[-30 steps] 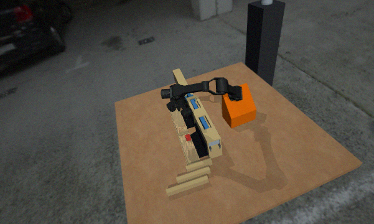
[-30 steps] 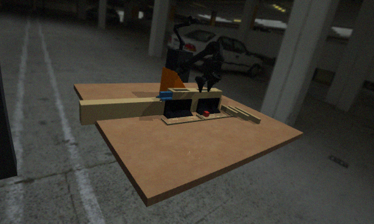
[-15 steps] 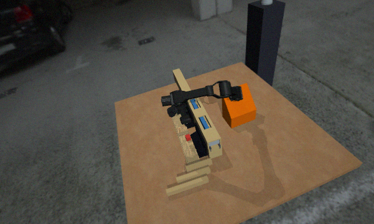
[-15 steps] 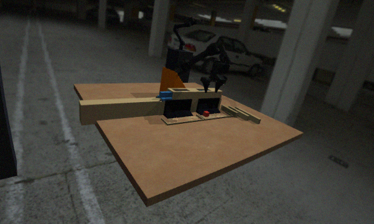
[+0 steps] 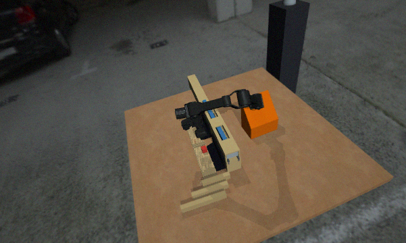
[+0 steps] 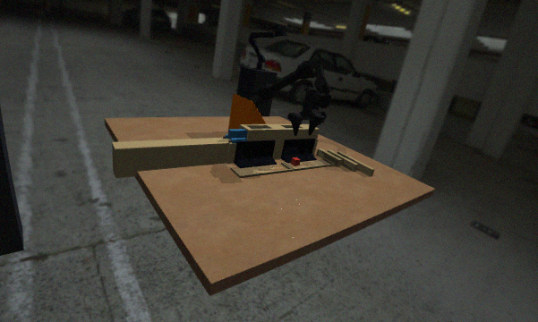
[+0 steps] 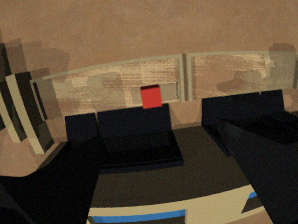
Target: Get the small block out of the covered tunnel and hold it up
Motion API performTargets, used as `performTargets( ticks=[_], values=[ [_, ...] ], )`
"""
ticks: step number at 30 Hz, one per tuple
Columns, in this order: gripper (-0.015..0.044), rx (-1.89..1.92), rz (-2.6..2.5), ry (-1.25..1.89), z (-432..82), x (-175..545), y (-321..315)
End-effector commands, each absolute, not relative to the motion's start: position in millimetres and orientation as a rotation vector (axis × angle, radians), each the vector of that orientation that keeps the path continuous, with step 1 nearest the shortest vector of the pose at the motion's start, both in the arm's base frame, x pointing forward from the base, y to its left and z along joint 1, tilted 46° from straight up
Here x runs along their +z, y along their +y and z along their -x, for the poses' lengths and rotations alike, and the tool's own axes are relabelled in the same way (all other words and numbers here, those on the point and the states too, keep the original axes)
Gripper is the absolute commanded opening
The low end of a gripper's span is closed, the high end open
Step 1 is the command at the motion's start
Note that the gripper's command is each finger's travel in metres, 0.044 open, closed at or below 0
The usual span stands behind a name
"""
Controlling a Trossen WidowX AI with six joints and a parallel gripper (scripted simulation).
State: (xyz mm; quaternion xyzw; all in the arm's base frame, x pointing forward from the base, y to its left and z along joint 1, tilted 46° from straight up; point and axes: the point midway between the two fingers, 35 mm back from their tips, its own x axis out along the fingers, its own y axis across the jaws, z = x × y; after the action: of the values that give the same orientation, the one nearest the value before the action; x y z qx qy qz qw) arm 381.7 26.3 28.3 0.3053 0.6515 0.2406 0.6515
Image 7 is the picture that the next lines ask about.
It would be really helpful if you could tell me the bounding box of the tan flat bar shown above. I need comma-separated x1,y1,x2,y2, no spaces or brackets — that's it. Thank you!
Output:
0,43,28,143

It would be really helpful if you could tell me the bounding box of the tan wooden rod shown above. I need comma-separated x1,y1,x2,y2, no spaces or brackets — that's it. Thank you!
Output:
0,115,7,131

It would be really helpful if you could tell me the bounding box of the red cube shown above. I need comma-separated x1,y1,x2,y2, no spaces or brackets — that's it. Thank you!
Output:
141,84,162,109

